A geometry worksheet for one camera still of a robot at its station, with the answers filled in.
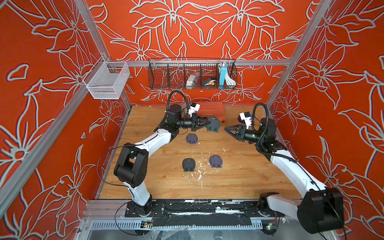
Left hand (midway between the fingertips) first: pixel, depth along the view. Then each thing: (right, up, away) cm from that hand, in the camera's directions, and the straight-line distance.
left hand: (210, 123), depth 73 cm
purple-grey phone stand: (-9, -11, +27) cm, 31 cm away
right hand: (+7, -4, -1) cm, 8 cm away
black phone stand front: (-11, -26, +15) cm, 32 cm away
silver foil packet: (-9, +26, +17) cm, 32 cm away
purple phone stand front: (+6, -24, +16) cm, 29 cm away
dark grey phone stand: (+3, -1, +1) cm, 3 cm away
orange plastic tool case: (+4, +10, +38) cm, 40 cm away
